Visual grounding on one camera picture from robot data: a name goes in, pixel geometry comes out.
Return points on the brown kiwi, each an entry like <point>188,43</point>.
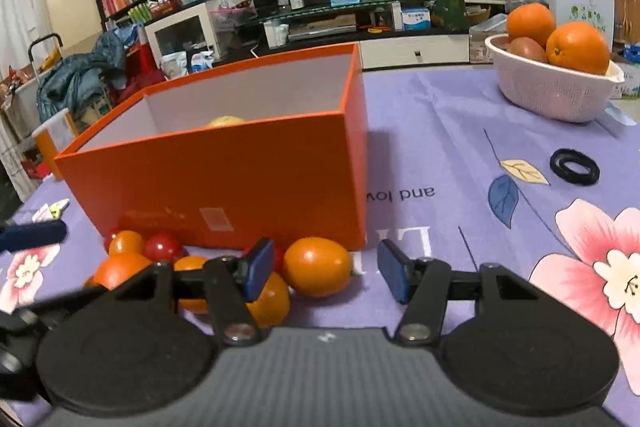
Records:
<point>526,49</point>

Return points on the red shopping bag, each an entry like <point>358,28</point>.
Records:
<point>142,67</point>

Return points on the orange cardboard box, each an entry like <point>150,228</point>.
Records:
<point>225,177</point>

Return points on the white glass-door cabinet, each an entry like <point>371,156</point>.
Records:
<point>182,37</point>

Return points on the large orange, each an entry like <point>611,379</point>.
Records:
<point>530,24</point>
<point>577,47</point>

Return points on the purple floral tablecloth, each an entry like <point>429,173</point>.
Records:
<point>450,132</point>

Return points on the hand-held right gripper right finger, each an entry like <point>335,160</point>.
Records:
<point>395,272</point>

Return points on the blue and white mask box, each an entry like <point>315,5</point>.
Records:
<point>415,18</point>

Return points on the white plastic colander bowl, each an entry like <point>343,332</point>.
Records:
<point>550,92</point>

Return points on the blue padded jacket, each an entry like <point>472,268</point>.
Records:
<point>75,77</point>

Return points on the orange tangerine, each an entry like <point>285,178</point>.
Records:
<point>120,269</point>

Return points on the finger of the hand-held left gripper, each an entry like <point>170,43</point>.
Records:
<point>70,299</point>
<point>35,234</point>

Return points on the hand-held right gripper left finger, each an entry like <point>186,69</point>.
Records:
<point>260,267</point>

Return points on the white television cabinet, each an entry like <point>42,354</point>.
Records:
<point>400,49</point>

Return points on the small white green packet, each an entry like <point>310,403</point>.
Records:
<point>50,209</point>

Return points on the white and blue sack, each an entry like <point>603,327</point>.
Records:
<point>202,59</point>

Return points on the dark green bag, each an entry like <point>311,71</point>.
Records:
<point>450,12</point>

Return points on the white plastic sack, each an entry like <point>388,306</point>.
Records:
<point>175,63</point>

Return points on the orange and white canister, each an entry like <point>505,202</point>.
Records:
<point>55,137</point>

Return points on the large yellow-green guava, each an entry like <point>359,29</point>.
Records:
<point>225,122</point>

